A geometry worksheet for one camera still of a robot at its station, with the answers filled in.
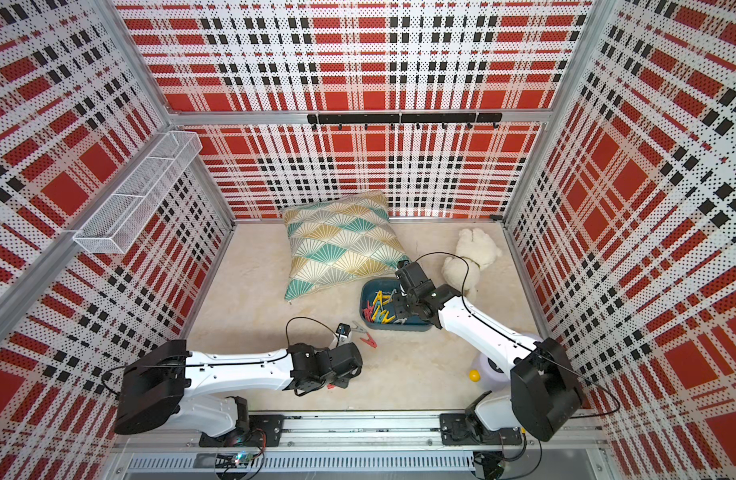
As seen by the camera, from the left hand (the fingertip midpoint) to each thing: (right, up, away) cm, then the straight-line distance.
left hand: (347, 366), depth 82 cm
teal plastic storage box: (+8, +14, +13) cm, 21 cm away
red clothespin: (+5, +13, +11) cm, 18 cm away
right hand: (+17, +18, +3) cm, 25 cm away
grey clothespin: (+2, +8, +8) cm, 12 cm away
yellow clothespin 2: (+11, +10, +10) cm, 19 cm away
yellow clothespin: (+9, +17, +14) cm, 24 cm away
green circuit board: (-25, -17, -13) cm, 33 cm away
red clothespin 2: (+6, +5, +6) cm, 10 cm away
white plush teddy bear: (+42, +33, +19) cm, 56 cm away
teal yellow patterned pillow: (-4, +35, +11) cm, 37 cm away
